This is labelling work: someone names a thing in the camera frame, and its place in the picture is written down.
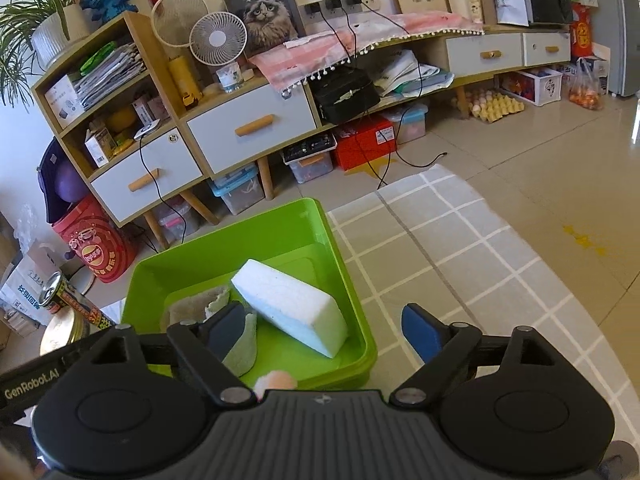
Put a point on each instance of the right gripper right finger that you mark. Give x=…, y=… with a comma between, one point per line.
x=446, y=352

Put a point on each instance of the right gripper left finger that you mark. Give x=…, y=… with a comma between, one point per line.
x=200, y=348

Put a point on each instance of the grey green towel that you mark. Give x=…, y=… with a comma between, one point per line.
x=228, y=329

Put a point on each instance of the pink plush towel toy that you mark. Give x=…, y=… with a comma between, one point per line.
x=275, y=380

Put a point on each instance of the white foam sponge block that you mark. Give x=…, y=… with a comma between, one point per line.
x=304, y=312

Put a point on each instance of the glass jar gold lid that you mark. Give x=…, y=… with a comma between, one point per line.
x=67, y=326

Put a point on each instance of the tin can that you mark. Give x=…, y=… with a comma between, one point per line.
x=57, y=293

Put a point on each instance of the white paper bag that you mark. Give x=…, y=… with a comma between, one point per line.
x=22, y=287

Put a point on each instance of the grey checked tablecloth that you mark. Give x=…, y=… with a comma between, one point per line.
x=431, y=239

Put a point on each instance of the red snack bucket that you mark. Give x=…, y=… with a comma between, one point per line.
x=90, y=233

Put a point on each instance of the green plastic bin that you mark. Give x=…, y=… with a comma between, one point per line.
x=285, y=265

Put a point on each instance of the clear storage box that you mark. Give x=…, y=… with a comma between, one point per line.
x=239, y=189

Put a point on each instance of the purple plush toy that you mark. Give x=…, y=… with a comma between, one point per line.
x=60, y=183

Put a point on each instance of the red shoe box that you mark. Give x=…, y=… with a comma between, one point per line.
x=363, y=140

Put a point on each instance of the egg tray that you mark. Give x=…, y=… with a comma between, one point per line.
x=492, y=105

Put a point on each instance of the white mug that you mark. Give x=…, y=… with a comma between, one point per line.
x=230, y=77

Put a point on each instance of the black bag on shelf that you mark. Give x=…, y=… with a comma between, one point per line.
x=344, y=94

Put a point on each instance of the low tv cabinet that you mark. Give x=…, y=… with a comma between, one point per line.
x=477, y=58

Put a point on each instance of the pink table runner cloth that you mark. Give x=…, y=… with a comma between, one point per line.
x=290, y=64

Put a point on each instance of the bag of oranges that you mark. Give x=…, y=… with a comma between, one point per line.
x=587, y=82

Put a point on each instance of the white desk fan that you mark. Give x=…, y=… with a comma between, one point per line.
x=217, y=39

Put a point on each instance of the round hand fan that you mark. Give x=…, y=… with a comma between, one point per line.
x=173, y=20

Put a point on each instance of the potted green plant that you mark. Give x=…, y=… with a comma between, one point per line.
x=19, y=20

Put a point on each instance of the cat picture frame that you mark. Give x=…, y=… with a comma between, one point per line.
x=269, y=23

